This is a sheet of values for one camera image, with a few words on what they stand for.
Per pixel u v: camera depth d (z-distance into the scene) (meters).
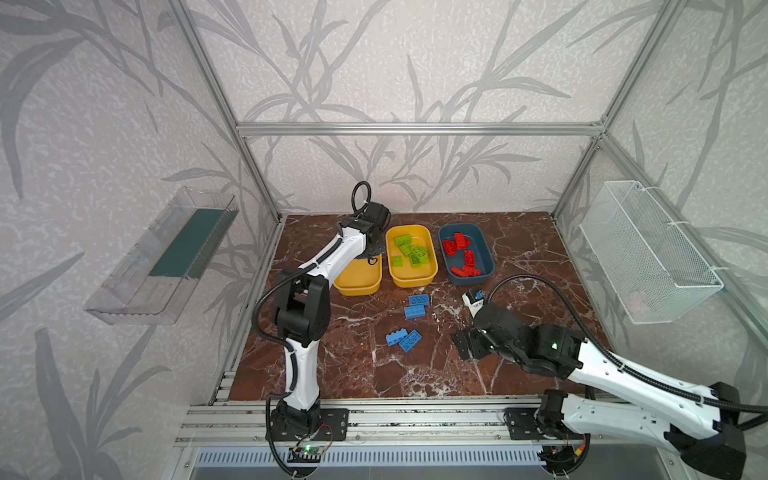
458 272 1.00
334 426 0.73
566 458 0.71
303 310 0.53
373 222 0.75
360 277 0.98
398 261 1.05
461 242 1.08
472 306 0.64
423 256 1.02
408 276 0.99
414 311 0.93
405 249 1.08
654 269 0.64
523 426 0.74
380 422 0.75
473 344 0.63
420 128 0.96
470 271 1.03
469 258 1.05
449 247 1.08
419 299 0.94
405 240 1.09
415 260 1.05
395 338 0.87
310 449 0.71
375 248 0.89
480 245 1.09
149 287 0.63
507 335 0.52
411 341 0.87
